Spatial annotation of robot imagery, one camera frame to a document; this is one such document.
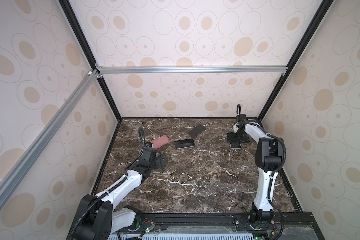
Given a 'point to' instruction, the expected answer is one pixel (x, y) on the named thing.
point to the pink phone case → (161, 141)
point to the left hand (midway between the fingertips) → (160, 156)
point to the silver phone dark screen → (184, 143)
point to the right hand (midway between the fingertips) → (236, 140)
